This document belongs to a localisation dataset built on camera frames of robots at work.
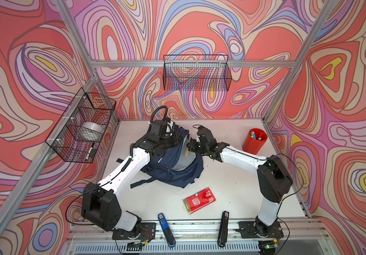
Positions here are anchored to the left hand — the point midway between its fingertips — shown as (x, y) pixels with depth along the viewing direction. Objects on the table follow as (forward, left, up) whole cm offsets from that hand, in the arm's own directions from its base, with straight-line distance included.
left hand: (184, 138), depth 79 cm
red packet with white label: (-23, -7, -23) cm, 33 cm away
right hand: (+2, -1, -12) cm, 12 cm away
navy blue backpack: (-7, +4, -14) cm, 17 cm away
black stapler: (-36, -19, -25) cm, 48 cm away
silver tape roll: (-3, +43, +9) cm, 44 cm away
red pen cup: (+8, -42, -12) cm, 44 cm away
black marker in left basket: (-9, +44, +2) cm, 45 cm away
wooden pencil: (-1, -1, -10) cm, 11 cm away
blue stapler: (-39, +7, -23) cm, 45 cm away
